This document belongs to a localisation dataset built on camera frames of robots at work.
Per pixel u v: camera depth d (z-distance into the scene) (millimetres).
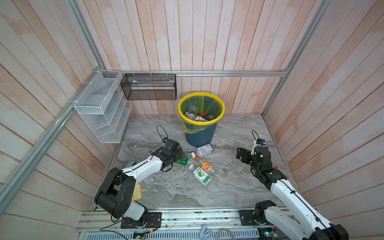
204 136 1017
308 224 424
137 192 816
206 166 876
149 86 1066
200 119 903
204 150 953
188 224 730
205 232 687
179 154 817
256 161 645
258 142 721
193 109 952
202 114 1013
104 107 712
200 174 855
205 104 960
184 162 903
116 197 429
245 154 731
